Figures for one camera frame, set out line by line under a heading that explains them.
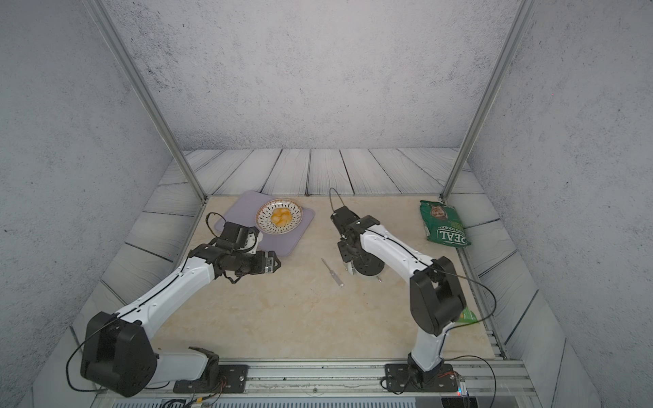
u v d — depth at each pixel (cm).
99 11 70
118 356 40
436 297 46
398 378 73
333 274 96
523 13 71
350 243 63
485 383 73
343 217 72
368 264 91
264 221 110
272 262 75
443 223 107
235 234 66
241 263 70
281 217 108
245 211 114
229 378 73
